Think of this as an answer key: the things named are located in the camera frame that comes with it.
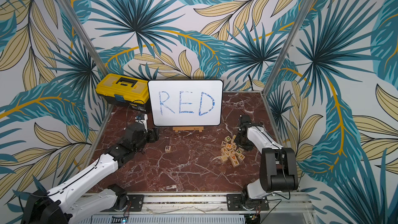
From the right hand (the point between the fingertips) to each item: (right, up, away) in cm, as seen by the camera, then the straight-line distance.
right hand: (242, 145), depth 90 cm
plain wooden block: (-11, -6, -4) cm, 13 cm away
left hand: (-48, +10, -8) cm, 50 cm away
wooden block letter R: (-43, -2, -2) cm, 43 cm away
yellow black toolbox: (-67, +32, +6) cm, 74 cm away
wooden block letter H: (-8, -1, 0) cm, 8 cm away
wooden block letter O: (-5, -1, 0) cm, 5 cm away
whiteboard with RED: (-31, +25, -1) cm, 40 cm away
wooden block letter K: (-5, -8, -6) cm, 11 cm away
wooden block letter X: (-11, +1, +1) cm, 11 cm away
